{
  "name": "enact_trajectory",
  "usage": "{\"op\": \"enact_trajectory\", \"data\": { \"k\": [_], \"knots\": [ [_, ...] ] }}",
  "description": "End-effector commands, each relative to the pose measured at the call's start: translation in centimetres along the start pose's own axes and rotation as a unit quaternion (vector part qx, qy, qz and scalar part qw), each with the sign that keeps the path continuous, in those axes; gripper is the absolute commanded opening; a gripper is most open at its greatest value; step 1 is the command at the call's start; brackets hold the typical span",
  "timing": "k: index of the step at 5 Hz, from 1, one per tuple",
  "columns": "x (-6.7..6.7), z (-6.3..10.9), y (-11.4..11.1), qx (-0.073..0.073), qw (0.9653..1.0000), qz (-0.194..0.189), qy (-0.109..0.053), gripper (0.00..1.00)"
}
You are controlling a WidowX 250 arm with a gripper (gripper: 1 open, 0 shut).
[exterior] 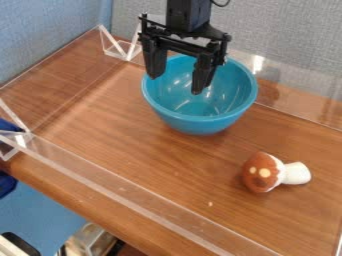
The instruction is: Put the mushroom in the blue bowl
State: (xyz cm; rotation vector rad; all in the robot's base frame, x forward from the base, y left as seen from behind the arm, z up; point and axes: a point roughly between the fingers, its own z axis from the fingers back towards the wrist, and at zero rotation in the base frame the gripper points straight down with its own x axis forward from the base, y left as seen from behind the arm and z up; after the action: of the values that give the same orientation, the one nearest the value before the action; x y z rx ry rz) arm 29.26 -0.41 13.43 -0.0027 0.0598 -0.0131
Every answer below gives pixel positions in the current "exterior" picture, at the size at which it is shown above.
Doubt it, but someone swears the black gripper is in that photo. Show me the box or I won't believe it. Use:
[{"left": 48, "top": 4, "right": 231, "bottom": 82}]
[{"left": 139, "top": 14, "right": 231, "bottom": 95}]

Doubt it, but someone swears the blue plastic bowl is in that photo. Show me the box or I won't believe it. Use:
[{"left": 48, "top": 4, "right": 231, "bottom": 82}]
[{"left": 140, "top": 55, "right": 259, "bottom": 135}]

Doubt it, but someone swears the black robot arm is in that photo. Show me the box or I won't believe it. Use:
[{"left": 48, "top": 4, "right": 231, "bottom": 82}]
[{"left": 139, "top": 0, "right": 231, "bottom": 95}]

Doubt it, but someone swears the brown and white toy mushroom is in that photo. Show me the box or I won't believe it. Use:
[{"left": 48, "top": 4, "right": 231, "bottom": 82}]
[{"left": 242, "top": 152, "right": 311, "bottom": 193}]

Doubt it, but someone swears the clear acrylic back barrier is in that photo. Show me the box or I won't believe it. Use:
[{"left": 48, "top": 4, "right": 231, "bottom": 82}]
[{"left": 111, "top": 24, "right": 342, "bottom": 131}]

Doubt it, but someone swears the clear acrylic barrier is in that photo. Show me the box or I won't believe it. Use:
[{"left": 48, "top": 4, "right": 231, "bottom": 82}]
[
  {"left": 4, "top": 134, "right": 280, "bottom": 256},
  {"left": 111, "top": 24, "right": 342, "bottom": 131}
]

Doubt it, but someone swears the clear acrylic front barrier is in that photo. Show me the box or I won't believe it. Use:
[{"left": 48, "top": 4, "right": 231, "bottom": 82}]
[{"left": 4, "top": 134, "right": 280, "bottom": 256}]

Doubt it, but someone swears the blue object at left edge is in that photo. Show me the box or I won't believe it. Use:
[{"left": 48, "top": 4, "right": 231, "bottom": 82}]
[{"left": 0, "top": 118, "right": 23, "bottom": 199}]

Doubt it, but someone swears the clear box under table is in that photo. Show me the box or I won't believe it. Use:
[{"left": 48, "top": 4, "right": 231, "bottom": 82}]
[{"left": 64, "top": 223, "right": 117, "bottom": 256}]

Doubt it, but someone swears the black object bottom left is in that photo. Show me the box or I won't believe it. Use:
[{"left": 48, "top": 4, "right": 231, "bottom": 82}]
[{"left": 0, "top": 233, "right": 41, "bottom": 256}]

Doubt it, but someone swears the clear acrylic corner bracket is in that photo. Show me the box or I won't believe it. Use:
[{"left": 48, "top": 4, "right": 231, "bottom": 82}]
[{"left": 99, "top": 25, "right": 143, "bottom": 64}]

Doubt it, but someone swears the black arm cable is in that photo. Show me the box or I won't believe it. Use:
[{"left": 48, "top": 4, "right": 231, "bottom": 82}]
[{"left": 210, "top": 0, "right": 232, "bottom": 8}]

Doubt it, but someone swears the clear acrylic left bracket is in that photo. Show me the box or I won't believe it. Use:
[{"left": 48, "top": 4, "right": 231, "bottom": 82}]
[{"left": 0, "top": 98, "right": 32, "bottom": 161}]

